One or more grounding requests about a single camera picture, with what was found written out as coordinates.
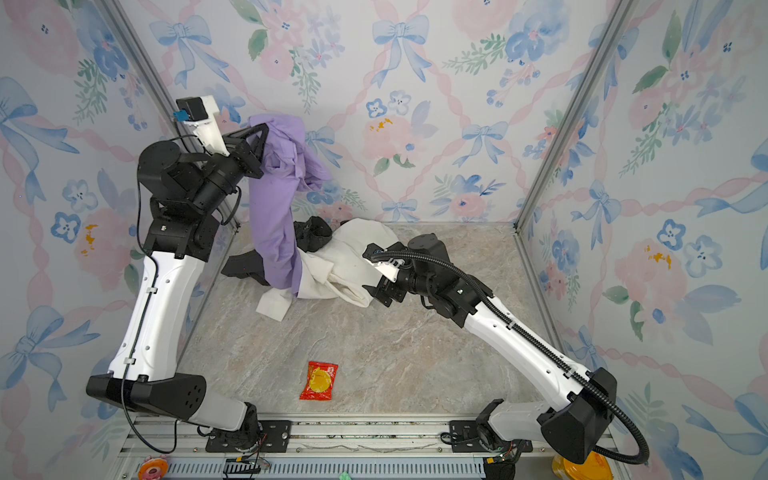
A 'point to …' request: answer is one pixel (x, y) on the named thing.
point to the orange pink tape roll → (153, 468)
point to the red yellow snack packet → (319, 383)
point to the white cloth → (338, 271)
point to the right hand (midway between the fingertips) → (376, 263)
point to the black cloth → (312, 233)
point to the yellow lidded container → (596, 467)
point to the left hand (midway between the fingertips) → (264, 121)
